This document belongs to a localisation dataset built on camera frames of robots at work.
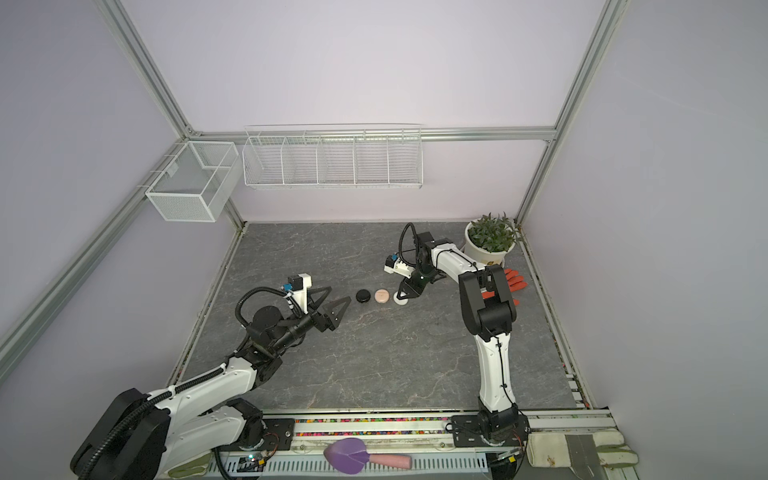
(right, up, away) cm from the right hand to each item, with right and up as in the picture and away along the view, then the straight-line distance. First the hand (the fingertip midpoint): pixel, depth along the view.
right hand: (406, 295), depth 98 cm
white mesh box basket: (-70, +38, +1) cm, 79 cm away
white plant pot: (+24, +13, -4) cm, 28 cm away
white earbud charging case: (-2, -2, -3) cm, 4 cm away
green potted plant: (+28, +20, -4) cm, 34 cm away
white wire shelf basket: (-25, +46, +4) cm, 53 cm away
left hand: (-18, +2, -20) cm, 27 cm away
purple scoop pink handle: (-14, -35, -26) cm, 46 cm away
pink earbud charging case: (-8, 0, 0) cm, 8 cm away
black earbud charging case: (-14, 0, +2) cm, 14 cm away
